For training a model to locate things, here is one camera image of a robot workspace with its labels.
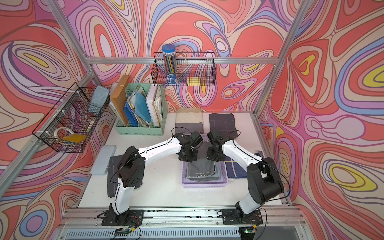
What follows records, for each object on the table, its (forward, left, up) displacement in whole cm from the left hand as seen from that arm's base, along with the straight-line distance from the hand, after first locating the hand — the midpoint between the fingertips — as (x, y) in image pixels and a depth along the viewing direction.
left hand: (195, 160), depth 88 cm
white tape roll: (-1, +63, +28) cm, 69 cm away
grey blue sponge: (+23, +52, +29) cm, 64 cm away
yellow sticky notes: (+39, +1, +29) cm, 48 cm away
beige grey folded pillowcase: (+35, +5, -3) cm, 35 cm away
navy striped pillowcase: (-4, -24, -5) cm, 25 cm away
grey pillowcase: (-5, -5, -2) cm, 7 cm away
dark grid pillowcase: (-10, +48, -4) cm, 49 cm away
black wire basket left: (+6, +64, +24) cm, 69 cm away
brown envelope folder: (+26, +44, +27) cm, 57 cm away
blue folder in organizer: (+28, +43, +10) cm, 52 cm away
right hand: (0, -11, 0) cm, 11 cm away
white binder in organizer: (+30, +27, +19) cm, 44 cm away
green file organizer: (+35, +37, +22) cm, 55 cm away
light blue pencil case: (-1, +58, -3) cm, 58 cm away
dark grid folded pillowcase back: (+33, -22, -3) cm, 40 cm away
